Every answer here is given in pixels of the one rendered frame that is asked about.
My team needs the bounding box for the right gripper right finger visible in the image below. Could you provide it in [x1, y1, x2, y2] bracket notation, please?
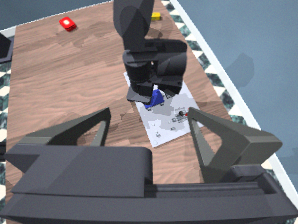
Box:
[187, 107, 283, 183]

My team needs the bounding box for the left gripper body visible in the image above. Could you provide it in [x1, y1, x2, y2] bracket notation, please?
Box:
[126, 74, 152, 105]

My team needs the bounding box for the red tin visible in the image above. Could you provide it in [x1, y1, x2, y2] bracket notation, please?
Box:
[59, 17, 76, 32]

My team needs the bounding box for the blue flat plate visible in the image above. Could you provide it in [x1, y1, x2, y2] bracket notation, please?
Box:
[144, 89, 164, 109]

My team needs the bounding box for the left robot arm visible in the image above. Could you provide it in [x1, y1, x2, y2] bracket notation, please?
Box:
[113, 0, 187, 97]

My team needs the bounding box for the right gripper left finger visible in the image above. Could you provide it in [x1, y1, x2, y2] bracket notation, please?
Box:
[16, 107, 111, 146]

